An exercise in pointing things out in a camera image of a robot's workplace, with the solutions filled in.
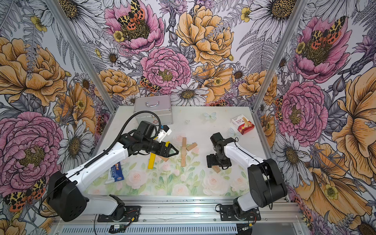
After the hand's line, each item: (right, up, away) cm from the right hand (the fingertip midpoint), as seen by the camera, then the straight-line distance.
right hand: (216, 168), depth 86 cm
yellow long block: (-26, +16, -17) cm, 35 cm away
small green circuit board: (-51, -25, -13) cm, 58 cm away
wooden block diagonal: (-20, +3, +6) cm, 21 cm away
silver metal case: (-36, +38, +17) cm, 55 cm away
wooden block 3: (0, -1, +4) cm, 4 cm away
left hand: (-25, +10, -9) cm, 28 cm away
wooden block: (-31, +3, +8) cm, 33 cm away
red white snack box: (+22, +25, +22) cm, 40 cm away
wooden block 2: (-14, +10, +14) cm, 23 cm away
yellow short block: (-39, +2, +6) cm, 40 cm away
